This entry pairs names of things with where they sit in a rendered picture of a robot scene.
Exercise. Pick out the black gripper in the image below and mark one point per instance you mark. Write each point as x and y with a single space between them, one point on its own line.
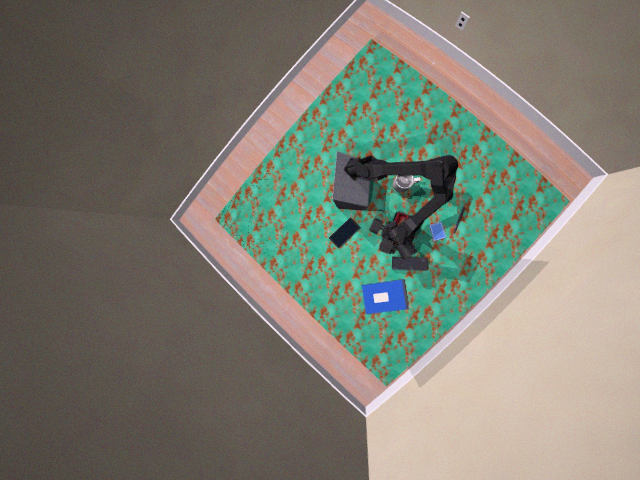
376 226

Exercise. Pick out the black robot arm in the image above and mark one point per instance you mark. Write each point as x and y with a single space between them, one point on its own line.
438 171

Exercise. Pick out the dark grey mug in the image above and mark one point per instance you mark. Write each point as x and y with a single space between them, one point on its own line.
405 182

